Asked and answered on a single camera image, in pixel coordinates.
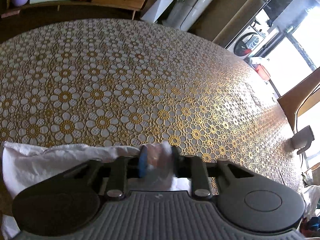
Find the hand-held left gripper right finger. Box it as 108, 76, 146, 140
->
170, 146, 234, 200

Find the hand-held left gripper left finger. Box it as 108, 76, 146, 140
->
84, 145, 149, 200

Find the white shirt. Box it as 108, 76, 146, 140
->
2, 140, 193, 238

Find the yellow floral lace tablecloth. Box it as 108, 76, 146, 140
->
0, 19, 304, 195

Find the red basin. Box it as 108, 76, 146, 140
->
255, 64, 271, 80

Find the white angular device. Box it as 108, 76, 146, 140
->
286, 125, 315, 155

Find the washing machine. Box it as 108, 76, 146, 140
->
225, 21, 270, 60

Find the white planter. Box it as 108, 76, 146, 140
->
140, 0, 175, 23

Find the white standing air conditioner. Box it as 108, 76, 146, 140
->
165, 0, 229, 32

